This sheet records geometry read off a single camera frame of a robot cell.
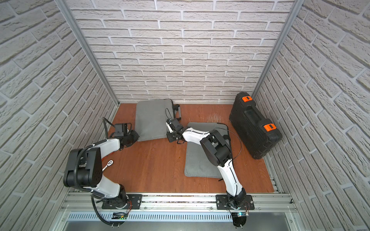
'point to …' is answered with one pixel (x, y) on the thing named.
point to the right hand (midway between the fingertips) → (171, 135)
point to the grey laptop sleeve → (196, 164)
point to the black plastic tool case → (256, 134)
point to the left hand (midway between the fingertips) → (140, 132)
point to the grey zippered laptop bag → (151, 116)
